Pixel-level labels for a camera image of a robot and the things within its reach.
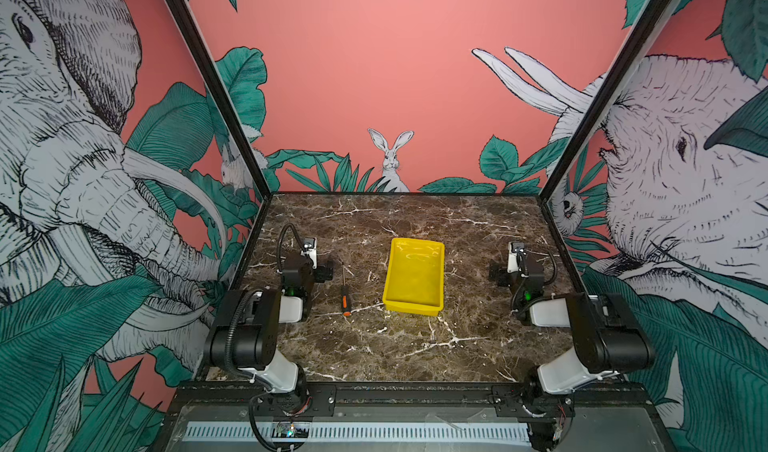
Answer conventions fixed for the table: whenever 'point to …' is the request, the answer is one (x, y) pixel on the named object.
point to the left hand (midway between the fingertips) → (314, 249)
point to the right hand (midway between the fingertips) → (505, 254)
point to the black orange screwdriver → (345, 297)
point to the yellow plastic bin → (415, 279)
